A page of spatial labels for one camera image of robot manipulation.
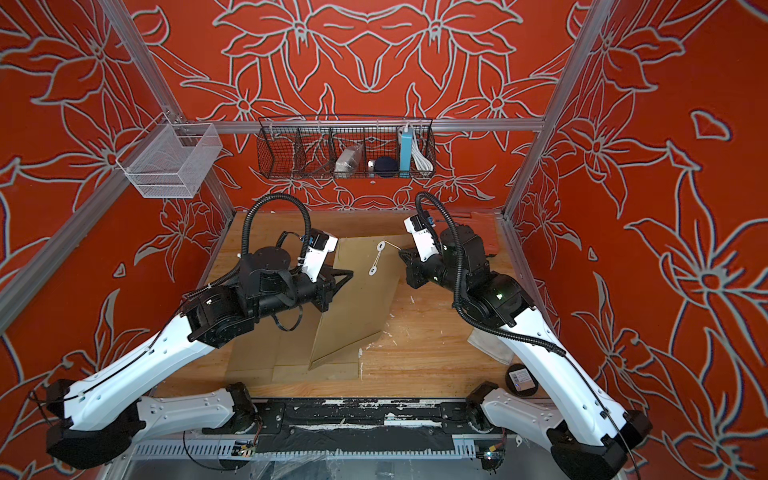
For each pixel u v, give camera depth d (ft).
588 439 1.19
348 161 3.01
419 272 1.86
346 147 3.19
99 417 1.27
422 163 2.99
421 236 1.79
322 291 1.67
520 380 2.54
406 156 2.92
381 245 2.10
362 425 2.39
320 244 1.66
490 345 2.79
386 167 3.13
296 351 2.75
